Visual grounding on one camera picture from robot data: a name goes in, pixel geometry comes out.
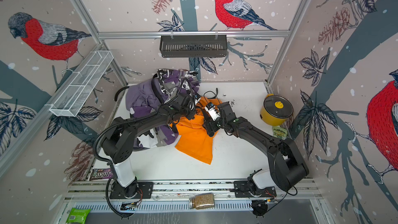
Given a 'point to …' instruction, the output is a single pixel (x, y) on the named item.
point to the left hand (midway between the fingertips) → (195, 105)
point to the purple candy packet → (102, 173)
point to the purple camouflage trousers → (170, 81)
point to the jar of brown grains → (202, 201)
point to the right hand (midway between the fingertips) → (210, 118)
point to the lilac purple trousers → (142, 97)
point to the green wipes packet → (78, 215)
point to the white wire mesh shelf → (69, 101)
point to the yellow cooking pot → (269, 120)
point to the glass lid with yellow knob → (278, 107)
